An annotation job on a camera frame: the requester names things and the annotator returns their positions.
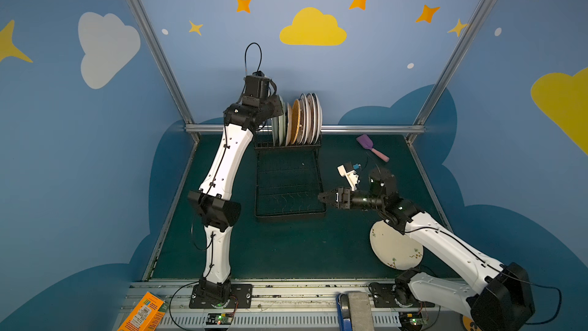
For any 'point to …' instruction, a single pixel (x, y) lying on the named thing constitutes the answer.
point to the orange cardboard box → (147, 316)
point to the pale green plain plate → (275, 129)
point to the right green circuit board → (411, 320)
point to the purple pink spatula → (366, 141)
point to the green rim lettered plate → (320, 122)
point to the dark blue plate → (290, 126)
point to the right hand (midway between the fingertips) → (325, 196)
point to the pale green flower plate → (282, 124)
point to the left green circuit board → (219, 318)
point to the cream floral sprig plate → (393, 249)
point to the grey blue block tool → (354, 312)
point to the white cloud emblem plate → (307, 120)
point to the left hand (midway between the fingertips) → (278, 101)
